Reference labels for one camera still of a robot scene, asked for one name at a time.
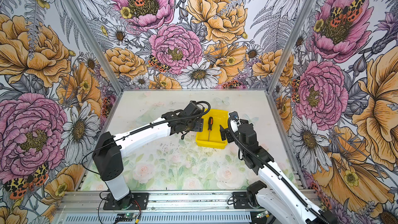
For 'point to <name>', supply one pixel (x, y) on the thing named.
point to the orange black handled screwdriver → (210, 125)
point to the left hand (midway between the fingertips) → (195, 127)
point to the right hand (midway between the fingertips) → (230, 126)
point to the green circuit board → (127, 216)
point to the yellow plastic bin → (220, 117)
